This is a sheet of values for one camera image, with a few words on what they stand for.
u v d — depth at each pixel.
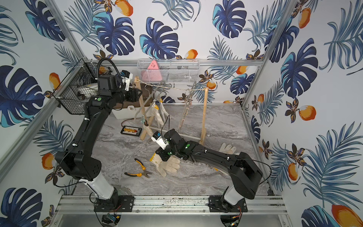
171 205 0.75
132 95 0.68
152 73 0.90
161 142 0.69
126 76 0.66
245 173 0.43
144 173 0.84
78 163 0.44
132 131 1.03
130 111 1.01
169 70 1.00
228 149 0.95
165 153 0.69
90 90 0.80
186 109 1.18
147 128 0.83
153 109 0.90
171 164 0.87
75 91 0.82
